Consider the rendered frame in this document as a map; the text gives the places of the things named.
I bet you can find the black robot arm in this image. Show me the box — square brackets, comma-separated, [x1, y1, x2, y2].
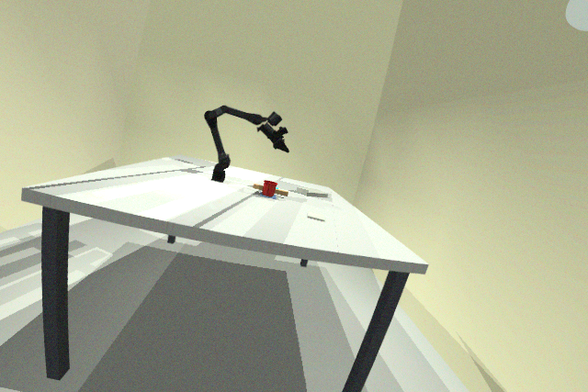
[204, 106, 288, 183]

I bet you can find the tan wooden bar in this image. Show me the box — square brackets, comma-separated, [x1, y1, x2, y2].
[253, 184, 288, 196]

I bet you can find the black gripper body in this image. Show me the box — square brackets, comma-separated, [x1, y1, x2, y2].
[266, 129, 284, 150]

